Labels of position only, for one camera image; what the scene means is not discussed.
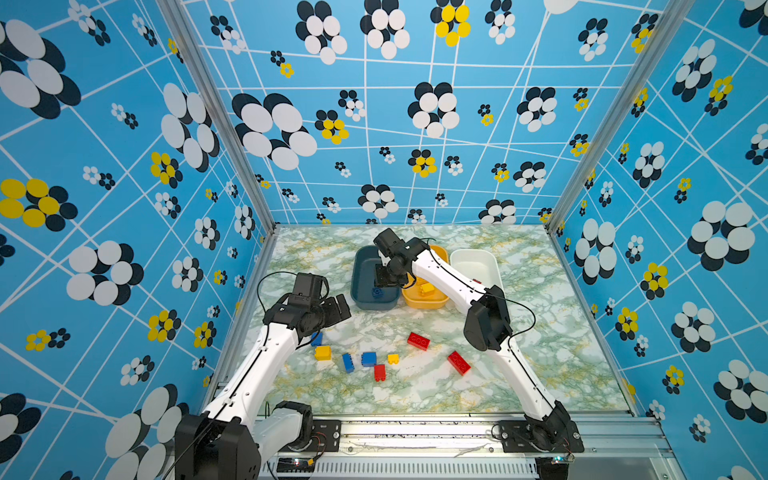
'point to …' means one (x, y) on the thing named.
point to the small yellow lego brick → (393, 358)
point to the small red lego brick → (380, 372)
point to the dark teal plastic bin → (364, 292)
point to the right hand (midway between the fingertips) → (380, 283)
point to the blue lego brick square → (369, 359)
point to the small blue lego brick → (377, 293)
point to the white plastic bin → (481, 266)
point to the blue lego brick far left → (318, 338)
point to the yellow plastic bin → (411, 292)
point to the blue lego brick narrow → (348, 363)
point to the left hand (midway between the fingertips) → (338, 311)
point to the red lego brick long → (459, 363)
